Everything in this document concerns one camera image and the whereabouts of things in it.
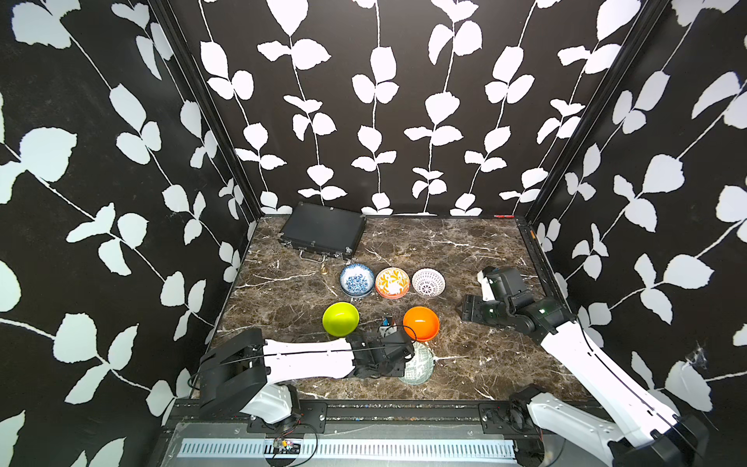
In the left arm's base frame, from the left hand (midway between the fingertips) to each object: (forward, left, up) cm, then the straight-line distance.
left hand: (405, 362), depth 79 cm
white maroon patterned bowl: (+27, -11, -3) cm, 29 cm away
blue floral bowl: (+29, +14, -2) cm, 32 cm away
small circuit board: (-17, +31, -4) cm, 36 cm away
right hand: (+11, -16, +12) cm, 23 cm away
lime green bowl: (+15, +19, -3) cm, 24 cm away
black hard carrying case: (+49, +28, +1) cm, 56 cm away
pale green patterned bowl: (-1, -4, -3) cm, 6 cm away
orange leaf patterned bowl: (+27, +2, -2) cm, 27 cm away
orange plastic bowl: (+12, -7, -1) cm, 14 cm away
